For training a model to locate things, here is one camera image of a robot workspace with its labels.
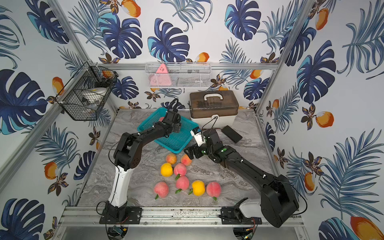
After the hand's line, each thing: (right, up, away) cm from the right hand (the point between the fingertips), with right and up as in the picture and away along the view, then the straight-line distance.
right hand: (192, 145), depth 82 cm
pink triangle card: (-19, +40, +7) cm, 44 cm away
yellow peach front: (+4, -22, -4) cm, 23 cm away
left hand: (-14, +14, +22) cm, 29 cm away
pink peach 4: (-5, -19, -4) cm, 20 cm away
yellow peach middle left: (-14, -14, +3) cm, 20 cm away
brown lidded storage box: (+7, +24, +13) cm, 28 cm away
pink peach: (-22, +16, +27) cm, 39 cm away
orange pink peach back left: (-12, -8, +7) cm, 17 cm away
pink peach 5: (+12, -22, -5) cm, 26 cm away
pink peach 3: (-15, -22, -5) cm, 27 cm away
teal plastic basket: (-11, 0, +21) cm, 24 cm away
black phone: (+28, +5, +25) cm, 38 cm away
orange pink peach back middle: (-3, -9, +5) cm, 11 cm away
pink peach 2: (-7, -13, +2) cm, 15 cm away
